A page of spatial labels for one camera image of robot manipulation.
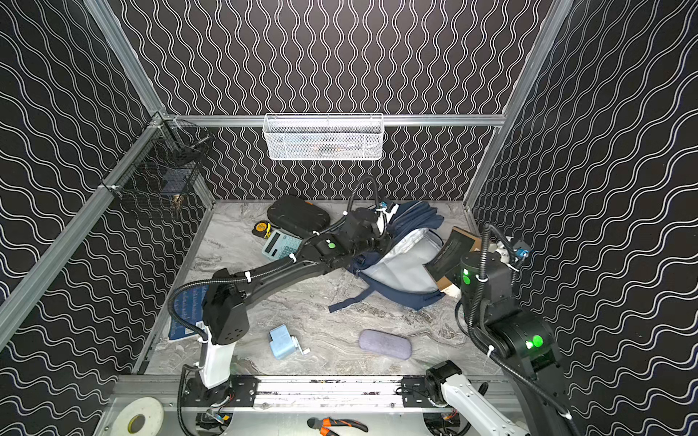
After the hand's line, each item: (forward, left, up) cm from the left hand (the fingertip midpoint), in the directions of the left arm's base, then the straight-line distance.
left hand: (395, 221), depth 77 cm
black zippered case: (+20, +35, -23) cm, 47 cm away
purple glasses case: (-26, 0, -25) cm, 36 cm away
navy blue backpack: (-2, -3, -23) cm, 23 cm away
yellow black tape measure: (+14, +48, -25) cm, 56 cm away
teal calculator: (+8, +40, -26) cm, 49 cm away
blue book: (-18, +65, -28) cm, 73 cm away
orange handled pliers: (-47, +16, -27) cm, 56 cm away
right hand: (-15, -14, +8) cm, 22 cm away
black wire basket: (+24, +81, -2) cm, 85 cm away
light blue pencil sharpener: (-29, +30, -23) cm, 48 cm away
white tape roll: (-47, +61, -29) cm, 82 cm away
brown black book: (-13, -12, 0) cm, 18 cm away
